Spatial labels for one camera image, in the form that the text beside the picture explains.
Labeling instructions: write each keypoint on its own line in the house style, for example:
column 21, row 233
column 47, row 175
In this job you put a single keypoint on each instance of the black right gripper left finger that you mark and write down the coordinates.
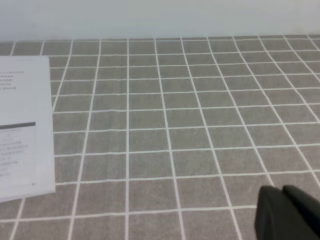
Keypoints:
column 277, row 218

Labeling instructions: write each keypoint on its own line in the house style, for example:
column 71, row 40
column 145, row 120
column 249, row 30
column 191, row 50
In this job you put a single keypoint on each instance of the white robot catalogue book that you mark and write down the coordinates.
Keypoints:
column 27, row 167

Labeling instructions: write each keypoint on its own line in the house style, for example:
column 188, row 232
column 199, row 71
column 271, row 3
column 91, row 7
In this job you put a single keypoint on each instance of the grey checked tablecloth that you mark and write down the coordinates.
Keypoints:
column 172, row 138

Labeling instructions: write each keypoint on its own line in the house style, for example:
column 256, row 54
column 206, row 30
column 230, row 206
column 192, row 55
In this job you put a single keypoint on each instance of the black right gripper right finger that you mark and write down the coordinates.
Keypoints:
column 307, row 206

